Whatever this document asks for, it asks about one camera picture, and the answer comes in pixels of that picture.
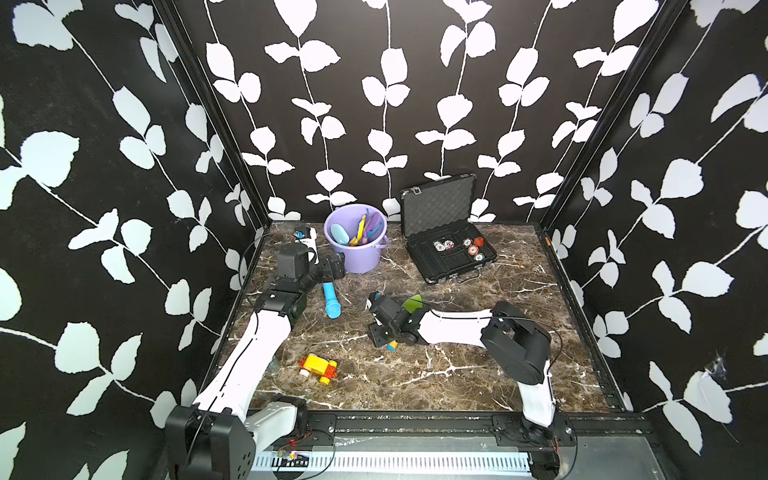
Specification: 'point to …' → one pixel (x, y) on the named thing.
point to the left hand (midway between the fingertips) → (330, 251)
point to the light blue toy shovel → (339, 234)
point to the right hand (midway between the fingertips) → (368, 330)
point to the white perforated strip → (468, 462)
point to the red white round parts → (472, 245)
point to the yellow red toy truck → (314, 364)
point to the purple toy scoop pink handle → (373, 221)
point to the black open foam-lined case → (438, 230)
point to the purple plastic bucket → (362, 259)
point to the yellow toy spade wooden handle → (355, 241)
